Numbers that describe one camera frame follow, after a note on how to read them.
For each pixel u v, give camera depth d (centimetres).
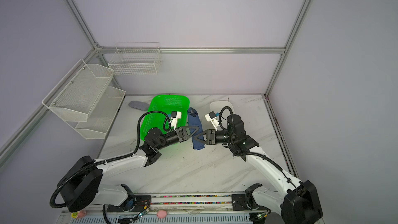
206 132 64
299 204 39
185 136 66
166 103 110
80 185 42
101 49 91
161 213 70
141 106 111
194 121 70
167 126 69
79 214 67
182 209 73
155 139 58
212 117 67
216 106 108
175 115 68
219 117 67
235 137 60
